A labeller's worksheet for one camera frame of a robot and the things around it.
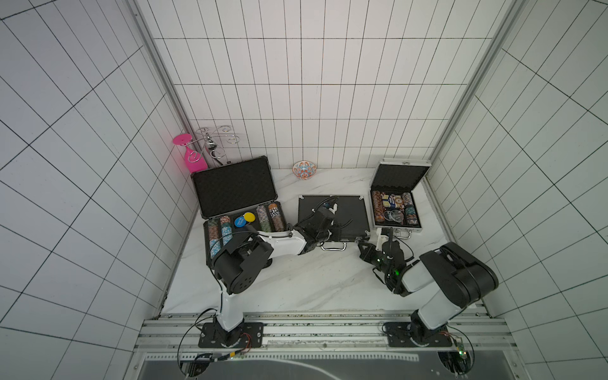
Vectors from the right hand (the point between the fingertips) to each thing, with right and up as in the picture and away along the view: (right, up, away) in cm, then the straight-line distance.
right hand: (360, 238), depth 94 cm
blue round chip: (-49, +7, +1) cm, 50 cm away
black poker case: (-53, +17, +6) cm, 56 cm away
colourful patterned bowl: (-23, +30, +24) cm, 45 cm away
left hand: (-10, +2, -1) cm, 10 cm away
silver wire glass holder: (-61, +39, -1) cm, 72 cm away
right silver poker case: (+18, +15, +13) cm, 27 cm away
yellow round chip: (-46, +9, +2) cm, 47 cm away
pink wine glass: (-69, +33, +3) cm, 77 cm away
